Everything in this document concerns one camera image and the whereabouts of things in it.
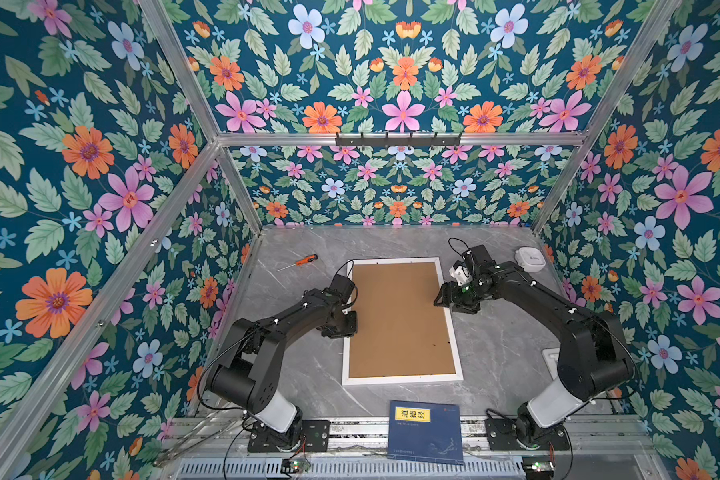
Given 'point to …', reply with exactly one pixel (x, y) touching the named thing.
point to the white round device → (532, 259)
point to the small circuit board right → (539, 467)
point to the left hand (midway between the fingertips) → (356, 326)
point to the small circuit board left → (295, 465)
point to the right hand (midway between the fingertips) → (442, 302)
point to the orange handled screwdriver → (301, 262)
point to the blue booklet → (420, 431)
